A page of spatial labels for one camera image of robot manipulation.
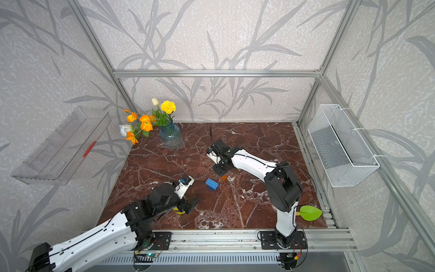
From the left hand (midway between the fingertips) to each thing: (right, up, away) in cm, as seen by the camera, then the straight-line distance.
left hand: (194, 193), depth 77 cm
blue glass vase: (-18, +26, +22) cm, 39 cm away
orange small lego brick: (+13, +3, +16) cm, 21 cm away
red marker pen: (-41, +20, -9) cm, 47 cm away
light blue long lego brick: (+7, +1, +9) cm, 11 cm away
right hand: (+11, +10, +14) cm, 20 cm away
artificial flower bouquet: (-18, +38, +9) cm, 43 cm away
